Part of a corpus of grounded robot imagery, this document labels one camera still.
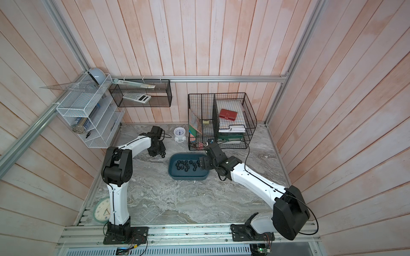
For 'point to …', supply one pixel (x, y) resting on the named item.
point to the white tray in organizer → (234, 128)
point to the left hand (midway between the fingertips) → (161, 152)
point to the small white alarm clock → (179, 133)
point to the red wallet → (228, 114)
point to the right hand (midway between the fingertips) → (208, 157)
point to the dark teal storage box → (185, 166)
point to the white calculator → (141, 98)
